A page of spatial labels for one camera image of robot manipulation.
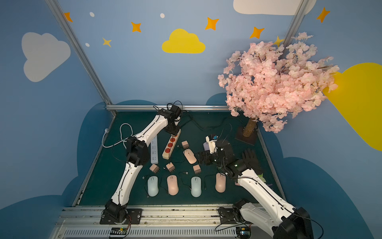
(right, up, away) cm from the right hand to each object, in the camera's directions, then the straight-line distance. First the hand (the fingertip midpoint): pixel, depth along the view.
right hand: (203, 151), depth 79 cm
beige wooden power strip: (-19, +5, +24) cm, 32 cm away
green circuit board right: (+20, -40, -6) cm, 45 cm away
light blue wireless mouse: (-4, -20, +3) cm, 21 cm away
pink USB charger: (-29, -12, +9) cm, 33 cm away
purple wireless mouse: (+3, 0, +21) cm, 21 cm away
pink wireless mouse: (+10, -19, +5) cm, 22 cm away
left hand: (-19, +11, +22) cm, 31 cm away
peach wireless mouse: (-8, -6, +16) cm, 19 cm away
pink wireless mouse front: (-17, -20, +4) cm, 27 cm away
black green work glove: (+31, -6, +17) cm, 36 cm away
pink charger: (-11, +1, +22) cm, 25 cm away
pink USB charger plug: (-3, -13, +10) cm, 16 cm away
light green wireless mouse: (-29, -20, +3) cm, 35 cm away
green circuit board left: (-43, -39, -6) cm, 58 cm away
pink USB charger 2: (-20, -12, +11) cm, 25 cm away
